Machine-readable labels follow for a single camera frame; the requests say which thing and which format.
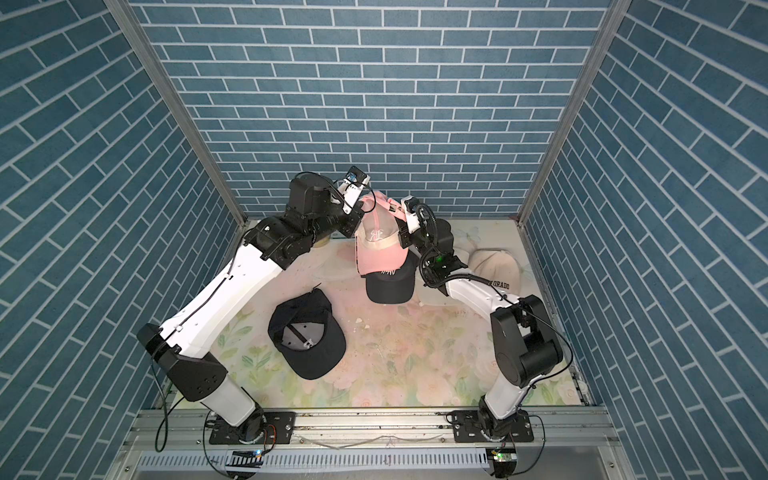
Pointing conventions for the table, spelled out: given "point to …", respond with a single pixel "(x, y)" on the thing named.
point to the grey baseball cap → (394, 286)
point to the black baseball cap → (308, 335)
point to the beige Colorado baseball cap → (499, 267)
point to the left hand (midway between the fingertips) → (368, 202)
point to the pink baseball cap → (378, 248)
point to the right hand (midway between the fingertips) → (406, 212)
